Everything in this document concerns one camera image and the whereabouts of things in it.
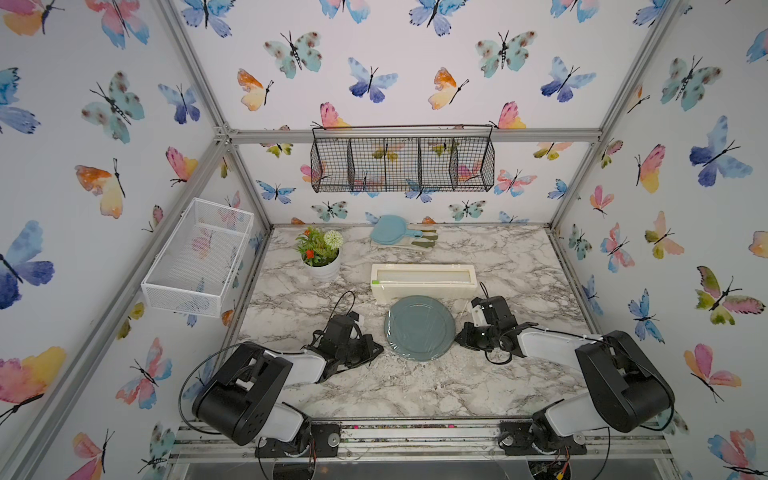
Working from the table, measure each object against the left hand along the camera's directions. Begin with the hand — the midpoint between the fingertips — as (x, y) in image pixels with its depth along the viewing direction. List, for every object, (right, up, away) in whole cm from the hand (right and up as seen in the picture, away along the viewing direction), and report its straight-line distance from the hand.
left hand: (385, 347), depth 89 cm
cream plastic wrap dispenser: (+20, +19, +7) cm, 29 cm away
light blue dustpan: (+1, +38, +33) cm, 50 cm away
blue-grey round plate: (+10, +4, +8) cm, 14 cm away
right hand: (+22, +3, +2) cm, 22 cm away
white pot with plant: (-20, +28, +1) cm, 34 cm away
